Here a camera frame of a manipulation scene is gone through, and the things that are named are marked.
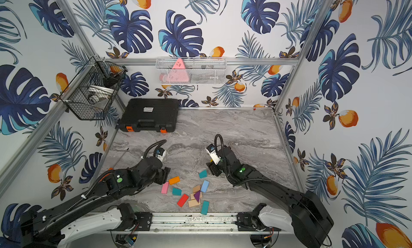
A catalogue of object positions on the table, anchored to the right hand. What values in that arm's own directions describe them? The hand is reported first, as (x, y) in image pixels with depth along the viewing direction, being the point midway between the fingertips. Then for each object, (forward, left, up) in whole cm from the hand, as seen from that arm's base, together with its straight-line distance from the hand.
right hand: (212, 158), depth 83 cm
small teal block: (-13, +19, -12) cm, 26 cm away
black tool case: (+36, +43, -5) cm, 56 cm away
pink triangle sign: (+40, +19, +25) cm, 51 cm away
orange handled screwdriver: (-1, +58, -11) cm, 59 cm away
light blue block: (-11, +4, -11) cm, 16 cm away
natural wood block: (-18, +10, -12) cm, 24 cm away
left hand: (-8, +22, +6) cm, 24 cm away
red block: (-18, +15, -11) cm, 26 cm away
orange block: (-8, +21, -10) cm, 24 cm away
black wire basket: (+22, +58, +27) cm, 68 cm away
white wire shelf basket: (+50, +13, +21) cm, 56 cm away
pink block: (-12, +25, -10) cm, 29 cm away
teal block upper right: (-4, +5, -12) cm, 13 cm away
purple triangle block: (-16, +8, -9) cm, 20 cm away
